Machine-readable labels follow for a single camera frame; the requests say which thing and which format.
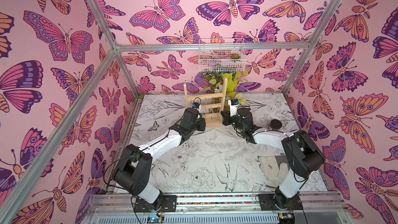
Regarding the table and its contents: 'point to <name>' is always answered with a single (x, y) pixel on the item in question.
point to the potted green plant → (214, 83)
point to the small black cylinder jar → (275, 124)
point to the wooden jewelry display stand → (213, 104)
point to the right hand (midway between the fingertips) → (222, 110)
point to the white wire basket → (222, 60)
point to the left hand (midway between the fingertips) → (205, 119)
